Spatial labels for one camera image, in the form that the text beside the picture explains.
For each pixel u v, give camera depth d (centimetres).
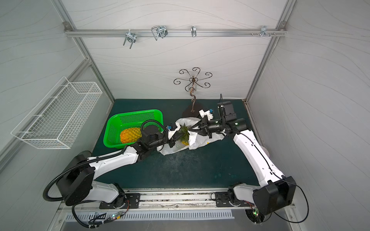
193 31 78
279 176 40
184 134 77
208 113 68
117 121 98
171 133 66
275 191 38
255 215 72
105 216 72
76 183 42
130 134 88
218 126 60
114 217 68
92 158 47
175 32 78
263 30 76
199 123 65
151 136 63
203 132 61
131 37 78
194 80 90
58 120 69
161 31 77
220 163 87
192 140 62
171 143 70
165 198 75
